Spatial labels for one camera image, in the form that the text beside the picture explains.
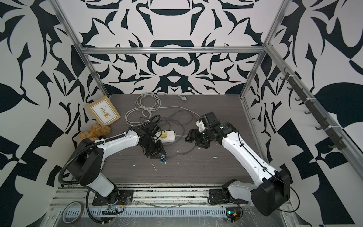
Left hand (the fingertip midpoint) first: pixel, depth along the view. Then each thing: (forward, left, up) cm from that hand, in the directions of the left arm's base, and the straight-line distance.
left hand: (164, 152), depth 85 cm
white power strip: (+11, -3, -3) cm, 12 cm away
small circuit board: (-31, -35, -6) cm, 47 cm away
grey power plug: (+47, -14, -3) cm, 49 cm away
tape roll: (-29, +41, -5) cm, 50 cm away
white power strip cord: (+38, +22, -3) cm, 44 cm away
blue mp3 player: (-3, +1, 0) cm, 4 cm away
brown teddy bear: (+13, +44, +3) cm, 46 cm away
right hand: (+1, -14, +13) cm, 20 cm away
